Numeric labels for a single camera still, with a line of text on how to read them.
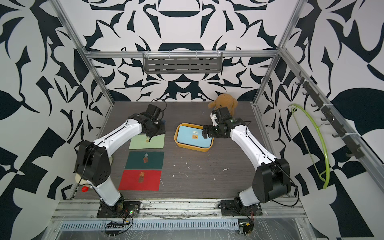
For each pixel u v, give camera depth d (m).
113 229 0.71
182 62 0.95
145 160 0.91
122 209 0.69
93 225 0.78
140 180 0.84
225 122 0.60
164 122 0.85
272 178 0.43
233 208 0.74
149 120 0.66
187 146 0.92
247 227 0.71
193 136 0.96
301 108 0.71
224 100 0.95
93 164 0.46
